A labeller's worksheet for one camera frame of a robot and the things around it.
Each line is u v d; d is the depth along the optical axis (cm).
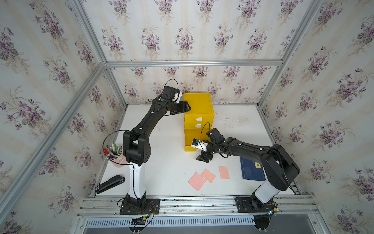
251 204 66
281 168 46
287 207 73
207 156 78
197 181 83
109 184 78
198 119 87
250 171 84
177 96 77
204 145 78
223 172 86
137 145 52
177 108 82
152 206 73
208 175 84
